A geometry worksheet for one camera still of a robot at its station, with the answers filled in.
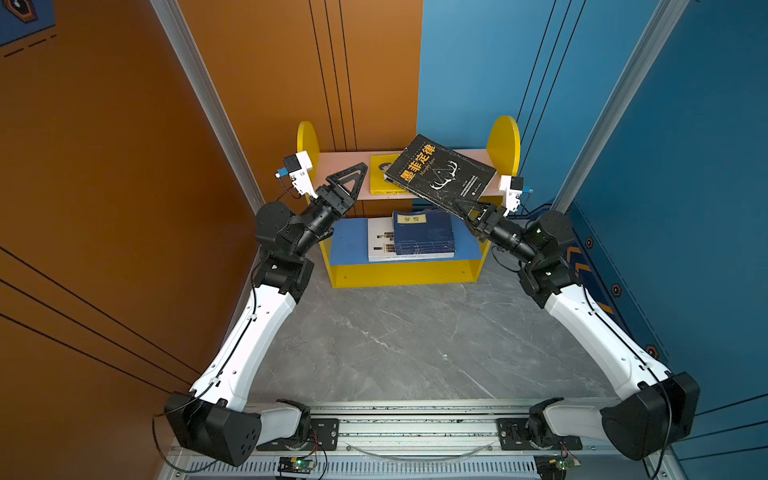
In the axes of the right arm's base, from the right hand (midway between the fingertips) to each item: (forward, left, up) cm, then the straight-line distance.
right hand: (450, 206), depth 62 cm
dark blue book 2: (+11, +5, -26) cm, 28 cm away
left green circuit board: (-40, +36, -46) cm, 71 cm away
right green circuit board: (-40, -26, -47) cm, 67 cm away
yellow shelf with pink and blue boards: (+17, +27, -31) cm, 45 cm away
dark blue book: (+11, +4, -27) cm, 29 cm away
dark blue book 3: (+17, +3, -25) cm, 31 cm away
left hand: (0, +17, +9) cm, 19 cm away
